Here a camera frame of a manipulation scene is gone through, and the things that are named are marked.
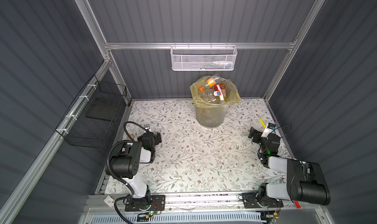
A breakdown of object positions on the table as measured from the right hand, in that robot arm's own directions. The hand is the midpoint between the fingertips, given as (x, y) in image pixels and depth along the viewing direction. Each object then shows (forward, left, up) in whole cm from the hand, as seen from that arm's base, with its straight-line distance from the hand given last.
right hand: (261, 130), depth 90 cm
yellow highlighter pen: (+12, -8, -9) cm, 17 cm away
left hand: (+1, +72, -5) cm, 72 cm away
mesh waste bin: (+10, +30, 0) cm, 31 cm away
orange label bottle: (+25, +30, +18) cm, 43 cm away
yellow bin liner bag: (+18, +17, +14) cm, 28 cm away
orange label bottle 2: (+22, +33, +13) cm, 42 cm away
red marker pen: (-38, -10, -9) cm, 40 cm away
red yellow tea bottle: (+23, +24, +15) cm, 36 cm away
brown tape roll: (-12, +73, +13) cm, 75 cm away
